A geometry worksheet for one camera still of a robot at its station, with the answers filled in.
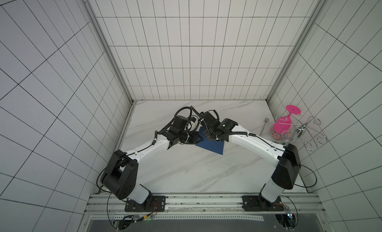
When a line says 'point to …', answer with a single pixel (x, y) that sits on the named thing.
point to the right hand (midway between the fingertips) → (212, 126)
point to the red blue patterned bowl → (279, 136)
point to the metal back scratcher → (266, 120)
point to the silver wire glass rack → (299, 130)
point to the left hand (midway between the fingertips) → (200, 142)
